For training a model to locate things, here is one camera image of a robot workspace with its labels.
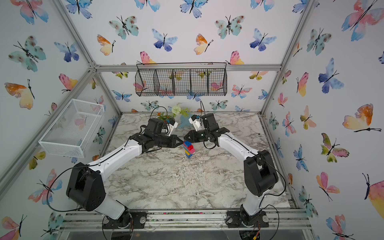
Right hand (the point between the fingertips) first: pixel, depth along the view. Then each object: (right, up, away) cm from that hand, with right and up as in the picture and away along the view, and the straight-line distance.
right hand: (186, 136), depth 83 cm
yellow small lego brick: (0, -11, +8) cm, 13 cm away
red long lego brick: (+2, -6, +4) cm, 8 cm away
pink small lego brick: (+3, -9, +4) cm, 10 cm away
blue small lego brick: (+1, -13, +12) cm, 18 cm away
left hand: (-1, -2, -2) cm, 3 cm away
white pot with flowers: (-8, +16, +13) cm, 22 cm away
